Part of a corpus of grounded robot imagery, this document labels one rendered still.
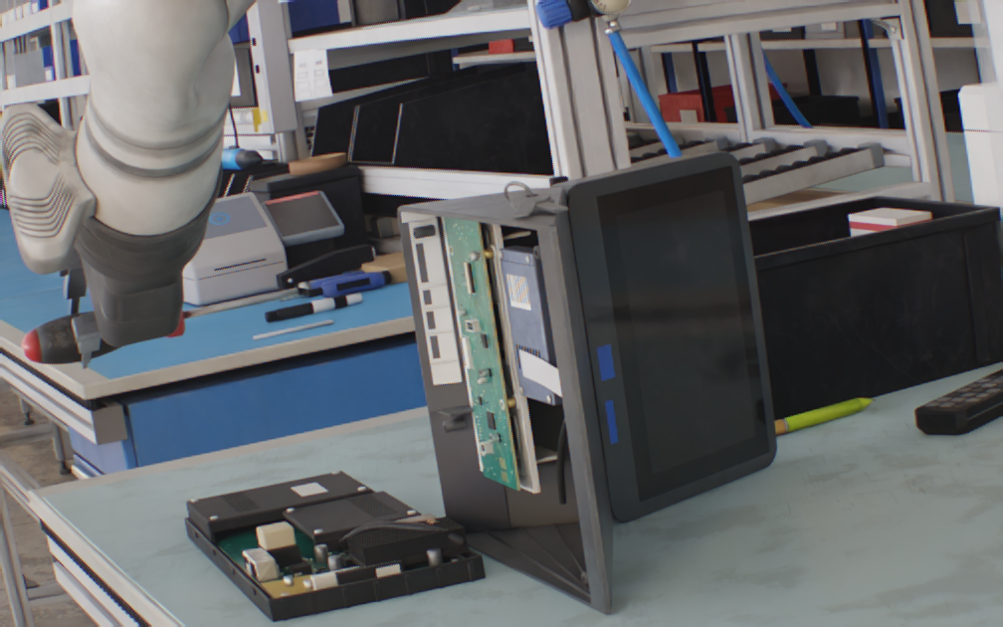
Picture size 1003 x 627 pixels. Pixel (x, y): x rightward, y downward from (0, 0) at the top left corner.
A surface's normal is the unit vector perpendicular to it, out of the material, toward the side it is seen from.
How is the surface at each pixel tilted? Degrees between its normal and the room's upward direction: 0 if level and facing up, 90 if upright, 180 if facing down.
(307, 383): 90
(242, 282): 90
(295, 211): 32
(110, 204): 127
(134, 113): 137
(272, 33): 90
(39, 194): 57
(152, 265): 147
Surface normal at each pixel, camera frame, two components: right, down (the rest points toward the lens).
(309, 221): 0.07, -0.79
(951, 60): -0.91, 0.19
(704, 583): -0.15, -0.98
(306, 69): -0.62, 0.02
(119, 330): 0.13, 0.89
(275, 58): 0.38, 0.08
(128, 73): -0.44, 0.86
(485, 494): -0.19, 0.18
